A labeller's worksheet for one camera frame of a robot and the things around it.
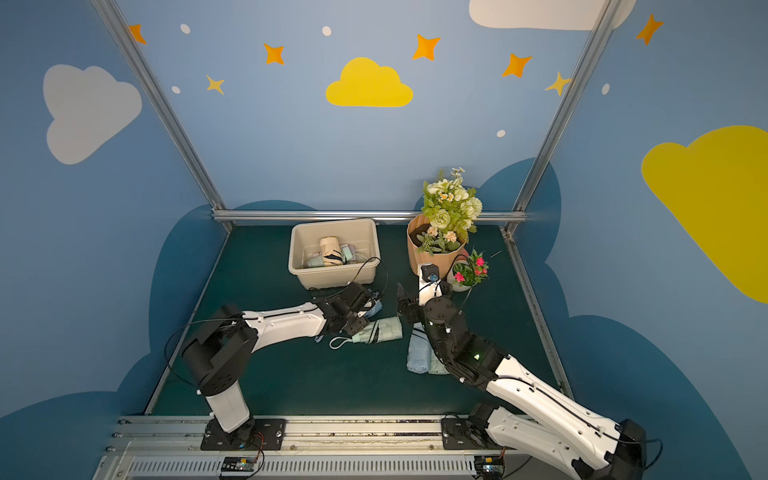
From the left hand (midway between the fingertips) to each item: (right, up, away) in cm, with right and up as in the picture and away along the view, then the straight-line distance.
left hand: (355, 304), depth 93 cm
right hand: (+18, +10, -22) cm, 30 cm away
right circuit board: (+36, -37, -20) cm, 55 cm away
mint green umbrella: (-14, +14, +10) cm, 22 cm away
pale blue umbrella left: (+19, -12, -7) cm, 24 cm away
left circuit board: (-26, -36, -22) cm, 50 cm away
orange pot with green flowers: (+29, +28, -6) cm, 41 cm away
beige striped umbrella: (-9, +17, +8) cm, 21 cm away
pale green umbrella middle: (+24, -16, -10) cm, 30 cm away
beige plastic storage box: (0, +23, +19) cm, 30 cm away
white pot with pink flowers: (+35, +10, -1) cm, 36 cm away
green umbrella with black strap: (+6, -8, -3) cm, 11 cm away
